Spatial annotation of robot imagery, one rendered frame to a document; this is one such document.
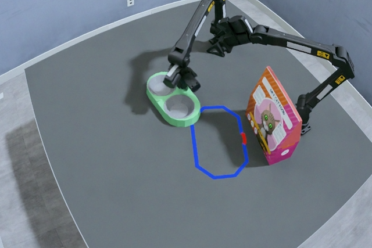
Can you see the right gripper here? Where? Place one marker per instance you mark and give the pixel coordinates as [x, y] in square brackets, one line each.
[185, 86]

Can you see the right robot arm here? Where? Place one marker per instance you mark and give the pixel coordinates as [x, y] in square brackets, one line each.
[179, 56]

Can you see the grey steel bowl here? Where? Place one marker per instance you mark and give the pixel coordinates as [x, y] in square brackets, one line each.
[179, 106]
[157, 87]

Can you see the blue tape outline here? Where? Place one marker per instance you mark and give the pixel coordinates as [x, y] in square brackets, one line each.
[243, 144]

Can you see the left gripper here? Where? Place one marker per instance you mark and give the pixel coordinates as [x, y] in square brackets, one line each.
[222, 42]

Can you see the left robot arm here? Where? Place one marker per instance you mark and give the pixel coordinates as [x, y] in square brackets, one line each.
[265, 35]

